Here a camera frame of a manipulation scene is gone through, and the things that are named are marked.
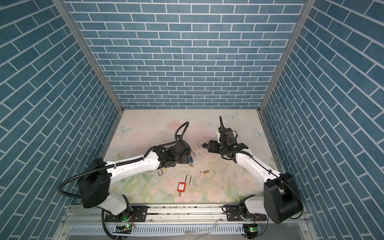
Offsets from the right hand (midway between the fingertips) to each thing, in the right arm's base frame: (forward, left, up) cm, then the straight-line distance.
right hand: (210, 144), depth 87 cm
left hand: (-7, +14, -3) cm, 16 cm away
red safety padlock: (-21, +15, -10) cm, 28 cm away
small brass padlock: (-12, +2, -12) cm, 17 cm away
